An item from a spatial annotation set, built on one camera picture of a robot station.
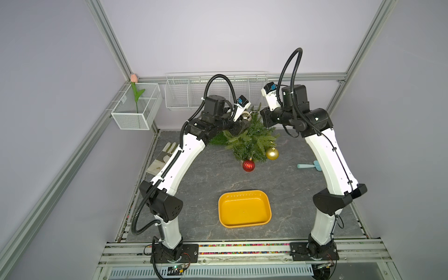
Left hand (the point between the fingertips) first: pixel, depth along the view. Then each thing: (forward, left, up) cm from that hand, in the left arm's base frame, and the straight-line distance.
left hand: (246, 118), depth 72 cm
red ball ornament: (-13, 0, -15) cm, 20 cm away
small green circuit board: (-47, +34, -41) cm, 71 cm away
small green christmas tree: (-2, -4, -13) cm, 14 cm away
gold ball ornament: (-10, -11, -13) cm, 20 cm away
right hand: (+1, -7, +3) cm, 7 cm away
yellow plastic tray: (-24, +2, -38) cm, 45 cm away
